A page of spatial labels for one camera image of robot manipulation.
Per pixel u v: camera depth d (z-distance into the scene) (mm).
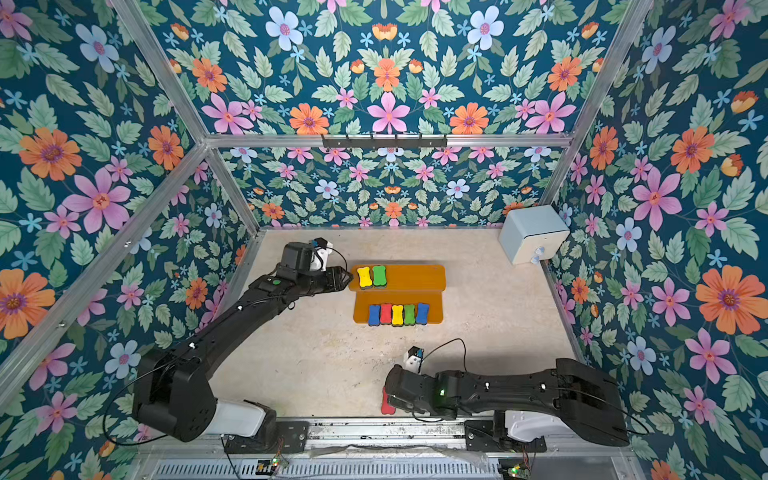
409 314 930
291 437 737
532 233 975
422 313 941
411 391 575
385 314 937
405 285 862
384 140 915
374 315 932
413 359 730
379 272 876
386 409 785
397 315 932
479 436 718
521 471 686
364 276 862
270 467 721
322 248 759
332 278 734
